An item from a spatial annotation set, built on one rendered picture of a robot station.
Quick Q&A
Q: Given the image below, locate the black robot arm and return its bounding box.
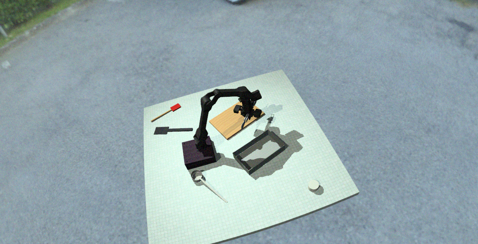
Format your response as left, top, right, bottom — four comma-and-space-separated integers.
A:
193, 86, 262, 151

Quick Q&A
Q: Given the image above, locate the dark grey spatula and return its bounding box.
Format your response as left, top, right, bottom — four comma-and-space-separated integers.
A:
154, 127, 193, 135

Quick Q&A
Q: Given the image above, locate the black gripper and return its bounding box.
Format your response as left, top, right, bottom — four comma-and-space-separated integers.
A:
233, 103, 262, 120

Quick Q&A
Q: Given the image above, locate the dark grey rectangular tin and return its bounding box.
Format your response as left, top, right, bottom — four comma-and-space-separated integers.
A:
232, 130, 285, 175

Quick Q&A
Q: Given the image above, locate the light brown wooden board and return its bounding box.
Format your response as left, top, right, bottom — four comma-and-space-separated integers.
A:
209, 101, 258, 140

